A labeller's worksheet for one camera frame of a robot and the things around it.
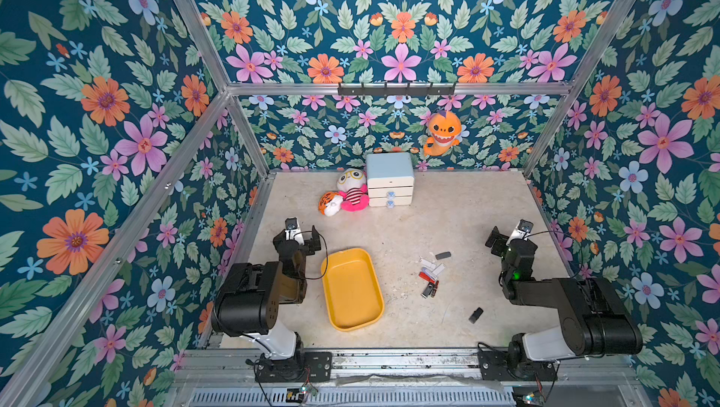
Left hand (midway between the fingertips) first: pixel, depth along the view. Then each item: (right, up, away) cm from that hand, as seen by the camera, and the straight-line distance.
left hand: (299, 225), depth 92 cm
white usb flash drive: (+43, -13, +1) cm, 45 cm away
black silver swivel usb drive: (+43, -20, -6) cm, 47 cm away
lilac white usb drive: (+47, -14, -1) cm, 49 cm away
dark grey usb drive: (+49, -11, +4) cm, 50 cm away
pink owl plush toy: (+16, +15, +14) cm, 26 cm away
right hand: (+70, -1, -2) cm, 70 cm away
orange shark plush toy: (+49, +33, +4) cm, 59 cm away
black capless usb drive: (+56, -25, -9) cm, 62 cm away
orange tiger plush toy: (+9, +7, +9) cm, 15 cm away
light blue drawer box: (+31, +16, +6) cm, 35 cm away
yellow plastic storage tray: (+18, -20, -3) cm, 27 cm away
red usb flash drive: (+42, -16, -2) cm, 45 cm away
